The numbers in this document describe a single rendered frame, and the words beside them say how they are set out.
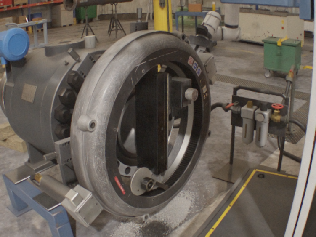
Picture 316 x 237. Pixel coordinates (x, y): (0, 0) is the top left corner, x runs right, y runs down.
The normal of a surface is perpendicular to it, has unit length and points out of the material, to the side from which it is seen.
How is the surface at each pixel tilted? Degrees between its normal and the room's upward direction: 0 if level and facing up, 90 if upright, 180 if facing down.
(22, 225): 0
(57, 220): 90
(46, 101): 65
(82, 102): 60
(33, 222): 0
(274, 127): 90
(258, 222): 0
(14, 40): 90
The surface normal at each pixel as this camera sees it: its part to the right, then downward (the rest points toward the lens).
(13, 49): 0.79, 0.18
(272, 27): -0.81, 0.23
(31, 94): -0.56, -0.18
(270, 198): -0.04, -0.94
